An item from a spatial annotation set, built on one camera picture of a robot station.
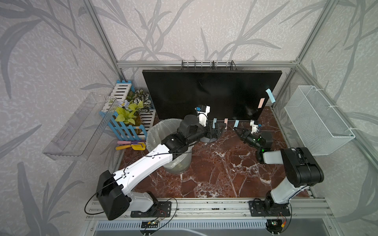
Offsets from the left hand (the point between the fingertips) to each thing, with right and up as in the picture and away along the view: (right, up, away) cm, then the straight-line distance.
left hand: (220, 124), depth 68 cm
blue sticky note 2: (+13, 0, +21) cm, 24 cm away
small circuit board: (-34, -48, +2) cm, 59 cm away
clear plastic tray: (-66, -6, 0) cm, 67 cm away
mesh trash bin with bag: (-31, -4, +10) cm, 33 cm away
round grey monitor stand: (-5, -13, +36) cm, 39 cm away
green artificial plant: (-51, +8, +17) cm, 55 cm away
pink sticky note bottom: (+7, +1, +21) cm, 22 cm away
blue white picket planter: (-51, 0, +40) cm, 65 cm away
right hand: (+11, -3, +19) cm, 22 cm away
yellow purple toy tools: (-50, -15, +28) cm, 59 cm away
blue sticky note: (0, +1, +21) cm, 21 cm away
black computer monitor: (+18, +22, +50) cm, 58 cm away
